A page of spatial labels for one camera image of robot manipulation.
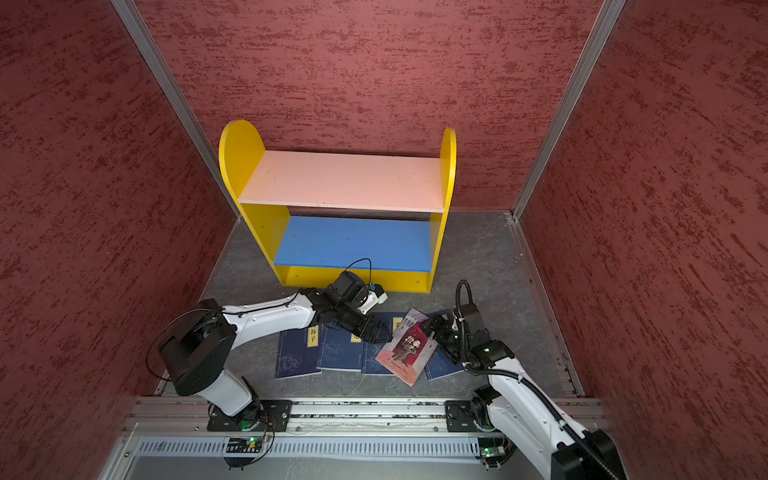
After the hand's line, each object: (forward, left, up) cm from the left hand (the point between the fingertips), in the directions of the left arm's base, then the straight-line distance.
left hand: (379, 339), depth 81 cm
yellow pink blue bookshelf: (+47, +26, +1) cm, 54 cm away
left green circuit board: (-24, +32, -7) cm, 41 cm away
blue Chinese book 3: (-1, +3, -5) cm, 6 cm away
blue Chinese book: (-3, +23, -5) cm, 24 cm away
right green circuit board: (-24, -28, -6) cm, 38 cm away
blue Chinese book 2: (-1, +12, -5) cm, 13 cm away
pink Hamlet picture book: (-2, -8, -4) cm, 9 cm away
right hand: (0, -13, -2) cm, 13 cm away
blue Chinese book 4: (-5, -18, -6) cm, 19 cm away
